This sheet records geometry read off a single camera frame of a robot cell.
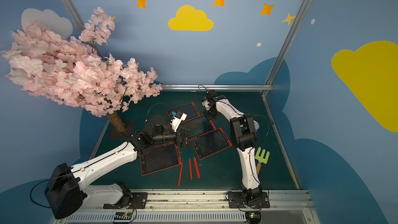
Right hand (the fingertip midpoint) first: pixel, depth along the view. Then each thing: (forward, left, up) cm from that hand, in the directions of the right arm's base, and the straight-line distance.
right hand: (211, 115), depth 104 cm
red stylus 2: (-36, +7, -4) cm, 37 cm away
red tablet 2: (-8, +10, -4) cm, 13 cm away
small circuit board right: (-55, -22, -7) cm, 60 cm away
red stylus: (-36, +11, -3) cm, 38 cm away
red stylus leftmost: (-39, +16, -3) cm, 42 cm away
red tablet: (+7, +16, -4) cm, 18 cm away
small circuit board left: (-59, +42, -6) cm, 73 cm away
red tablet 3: (-19, 0, -4) cm, 20 cm away
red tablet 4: (-31, +29, -3) cm, 42 cm away
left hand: (-26, +8, +21) cm, 34 cm away
